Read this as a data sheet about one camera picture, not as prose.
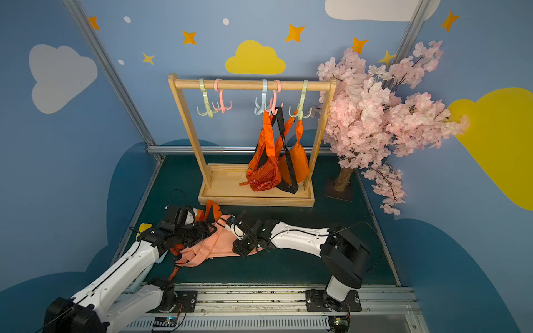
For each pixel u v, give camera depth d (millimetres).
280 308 736
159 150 1190
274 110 714
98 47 769
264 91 656
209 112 720
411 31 746
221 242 823
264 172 936
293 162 888
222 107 722
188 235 699
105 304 422
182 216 662
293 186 945
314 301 735
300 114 694
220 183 1089
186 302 733
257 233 648
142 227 908
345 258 446
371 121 657
